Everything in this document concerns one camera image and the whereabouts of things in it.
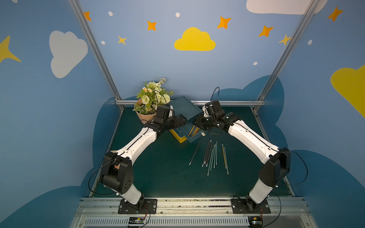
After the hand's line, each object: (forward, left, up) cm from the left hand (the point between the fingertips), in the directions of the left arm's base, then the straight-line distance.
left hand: (181, 119), depth 85 cm
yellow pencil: (-3, -7, -6) cm, 10 cm away
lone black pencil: (-15, -8, -22) cm, 28 cm away
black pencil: (-11, -18, -22) cm, 31 cm away
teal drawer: (-5, -7, -7) cm, 11 cm away
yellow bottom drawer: (-5, +1, -17) cm, 18 cm away
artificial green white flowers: (+13, +19, +7) cm, 24 cm away
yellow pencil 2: (-4, -9, -7) cm, 12 cm away
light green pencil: (-13, -23, -22) cm, 34 cm away
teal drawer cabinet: (+12, 0, -1) cm, 12 cm away
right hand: (-4, -8, +3) cm, 9 cm away
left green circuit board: (-50, +21, -23) cm, 59 cm away
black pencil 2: (-13, -19, -21) cm, 31 cm away
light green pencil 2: (-17, -30, -21) cm, 41 cm away
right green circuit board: (-49, -41, -24) cm, 68 cm away
